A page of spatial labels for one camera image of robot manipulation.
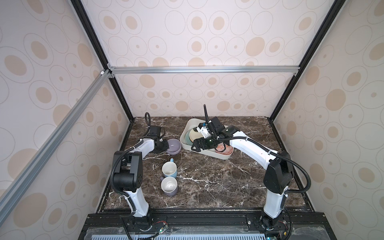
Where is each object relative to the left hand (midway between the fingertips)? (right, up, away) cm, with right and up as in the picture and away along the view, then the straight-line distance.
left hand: (170, 143), depth 97 cm
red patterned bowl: (+38, -5, 0) cm, 38 cm away
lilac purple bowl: (+3, -3, +4) cm, 6 cm away
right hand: (+18, -1, -13) cm, 22 cm away
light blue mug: (+2, -14, -10) cm, 17 cm away
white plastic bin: (+12, +13, +12) cm, 22 cm away
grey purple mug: (+2, -23, -12) cm, 26 cm away
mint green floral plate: (+11, +2, +9) cm, 14 cm away
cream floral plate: (+16, +5, +7) cm, 18 cm away
